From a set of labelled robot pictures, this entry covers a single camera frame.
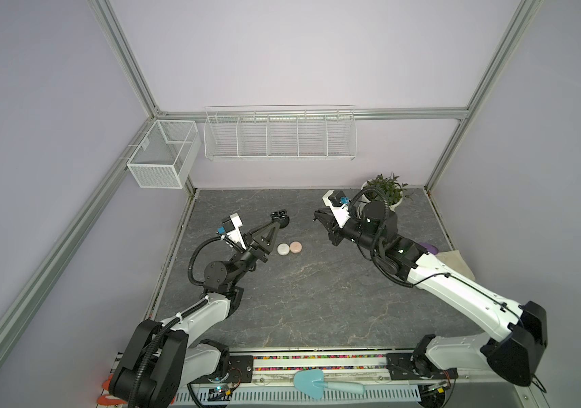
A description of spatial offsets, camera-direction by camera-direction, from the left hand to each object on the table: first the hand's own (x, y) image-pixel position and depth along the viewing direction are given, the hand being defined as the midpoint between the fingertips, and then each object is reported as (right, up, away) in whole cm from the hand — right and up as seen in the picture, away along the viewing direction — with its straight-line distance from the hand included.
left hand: (281, 225), depth 67 cm
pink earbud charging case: (+3, -10, +32) cm, 34 cm away
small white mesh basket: (-50, +27, +35) cm, 66 cm away
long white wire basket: (-3, +35, +32) cm, 47 cm away
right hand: (+10, +4, +3) cm, 11 cm away
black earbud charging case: (0, +2, +1) cm, 2 cm away
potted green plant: (+39, +14, +30) cm, 51 cm away
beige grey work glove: (+64, -15, +30) cm, 72 cm away
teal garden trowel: (+8, -45, +4) cm, 46 cm away
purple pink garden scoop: (+58, -11, +33) cm, 67 cm away
